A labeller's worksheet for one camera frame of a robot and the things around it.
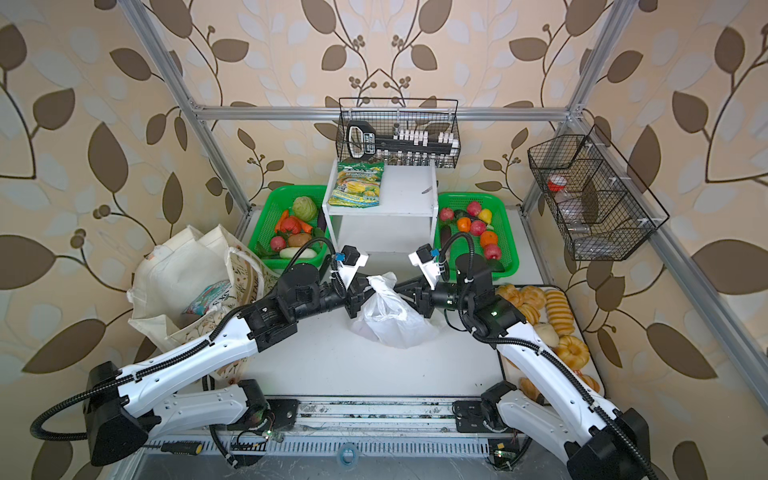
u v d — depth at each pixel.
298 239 1.05
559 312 0.88
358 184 0.77
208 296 0.81
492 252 1.04
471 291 0.55
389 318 0.56
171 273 0.79
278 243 1.05
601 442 0.38
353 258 0.57
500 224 1.05
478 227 1.08
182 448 0.68
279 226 1.09
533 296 0.91
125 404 0.40
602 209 0.73
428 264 0.61
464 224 1.08
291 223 1.08
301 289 0.51
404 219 0.96
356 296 0.58
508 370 0.81
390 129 0.79
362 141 0.84
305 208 1.09
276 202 1.14
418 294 0.62
